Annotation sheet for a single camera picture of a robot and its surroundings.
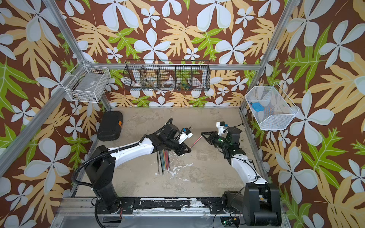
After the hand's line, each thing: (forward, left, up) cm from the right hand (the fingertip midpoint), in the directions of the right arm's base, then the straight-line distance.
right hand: (201, 134), depth 80 cm
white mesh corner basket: (+9, -44, +10) cm, 46 cm away
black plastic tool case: (+20, +66, -17) cm, 71 cm away
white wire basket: (+27, +69, +15) cm, 76 cm away
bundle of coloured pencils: (-8, +23, -20) cm, 31 cm away
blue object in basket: (+16, -35, +6) cm, 39 cm away
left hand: (-7, +6, -6) cm, 10 cm away
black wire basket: (+42, +5, +11) cm, 44 cm away
